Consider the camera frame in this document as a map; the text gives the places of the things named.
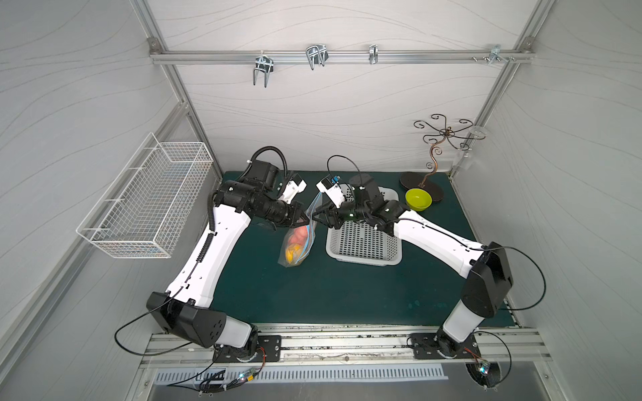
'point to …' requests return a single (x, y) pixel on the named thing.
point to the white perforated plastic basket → (363, 243)
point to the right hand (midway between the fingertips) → (314, 210)
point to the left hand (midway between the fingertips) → (308, 222)
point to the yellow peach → (293, 252)
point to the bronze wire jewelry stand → (413, 180)
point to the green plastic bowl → (418, 200)
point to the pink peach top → (298, 236)
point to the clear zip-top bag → (312, 226)
